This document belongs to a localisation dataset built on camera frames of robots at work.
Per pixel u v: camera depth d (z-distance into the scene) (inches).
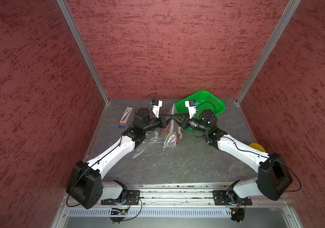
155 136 38.1
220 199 29.1
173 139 29.8
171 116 28.6
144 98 49.4
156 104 26.6
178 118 29.1
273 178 16.7
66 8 28.0
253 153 18.7
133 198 29.1
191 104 26.3
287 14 29.1
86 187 16.0
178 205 28.6
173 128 28.8
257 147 33.0
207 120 23.3
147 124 25.0
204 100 46.5
